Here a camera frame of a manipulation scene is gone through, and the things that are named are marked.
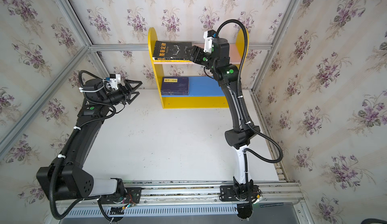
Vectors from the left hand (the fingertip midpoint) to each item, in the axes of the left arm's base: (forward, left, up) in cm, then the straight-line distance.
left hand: (139, 85), depth 71 cm
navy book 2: (+15, -14, -21) cm, 29 cm away
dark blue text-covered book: (+23, -14, -19) cm, 33 cm away
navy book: (+15, -14, -19) cm, 28 cm away
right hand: (+11, -24, +13) cm, 29 cm away
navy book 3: (+15, -14, -23) cm, 30 cm away
